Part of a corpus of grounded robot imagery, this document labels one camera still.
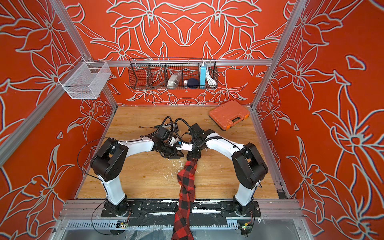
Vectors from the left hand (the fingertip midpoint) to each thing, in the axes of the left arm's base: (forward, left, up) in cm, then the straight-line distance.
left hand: (183, 155), depth 89 cm
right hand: (+1, -3, +3) cm, 4 cm away
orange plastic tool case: (+34, -31, +3) cm, 46 cm away
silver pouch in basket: (+37, +8, +28) cm, 47 cm away
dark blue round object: (+39, -4, +25) cm, 46 cm away
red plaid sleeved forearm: (-36, -3, -1) cm, 36 cm away
